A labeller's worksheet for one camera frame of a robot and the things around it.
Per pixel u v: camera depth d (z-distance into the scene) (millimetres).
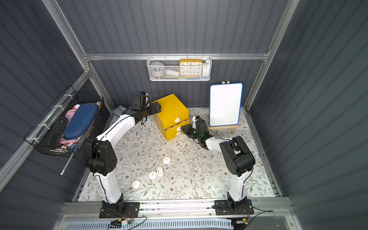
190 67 889
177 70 913
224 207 734
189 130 846
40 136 608
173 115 867
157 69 831
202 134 772
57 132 630
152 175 842
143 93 827
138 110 694
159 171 846
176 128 919
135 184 805
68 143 657
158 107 862
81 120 676
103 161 508
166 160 905
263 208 621
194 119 905
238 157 515
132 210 738
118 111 1186
